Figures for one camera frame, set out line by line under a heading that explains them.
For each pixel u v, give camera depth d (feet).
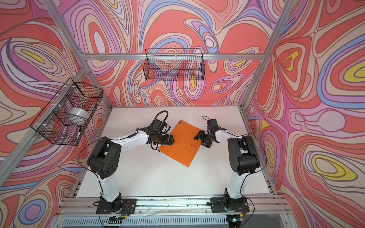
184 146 3.09
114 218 2.30
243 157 1.64
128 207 2.37
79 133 2.39
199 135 2.89
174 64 3.23
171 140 2.84
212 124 2.63
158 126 2.51
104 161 1.62
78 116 2.31
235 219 2.32
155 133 2.37
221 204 2.37
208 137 2.54
